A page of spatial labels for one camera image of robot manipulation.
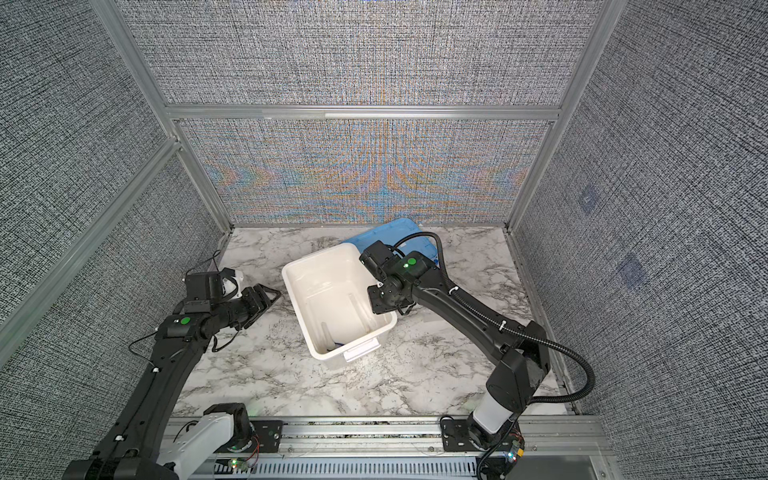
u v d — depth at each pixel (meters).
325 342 0.89
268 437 0.73
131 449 0.39
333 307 0.96
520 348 0.44
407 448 0.73
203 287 0.59
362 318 0.94
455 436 0.73
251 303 0.68
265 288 0.73
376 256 0.59
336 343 0.88
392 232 1.18
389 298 0.64
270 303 0.70
